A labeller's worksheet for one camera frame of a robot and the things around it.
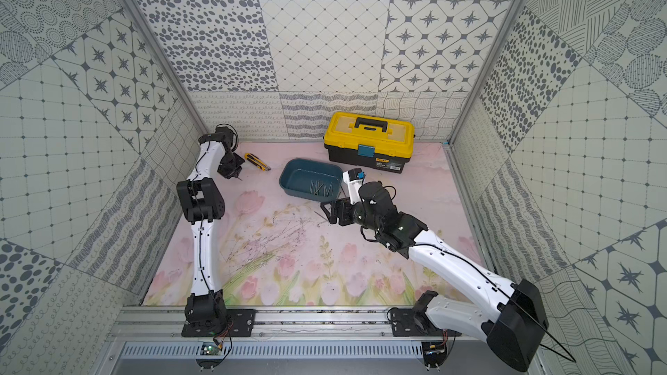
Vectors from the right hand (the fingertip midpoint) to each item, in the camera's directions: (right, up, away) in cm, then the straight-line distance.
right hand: (332, 206), depth 74 cm
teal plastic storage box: (-10, +6, +33) cm, 35 cm away
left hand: (-41, +8, +35) cm, 55 cm away
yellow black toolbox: (+13, +21, +25) cm, 36 cm away
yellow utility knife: (-36, +14, +39) cm, 55 cm away
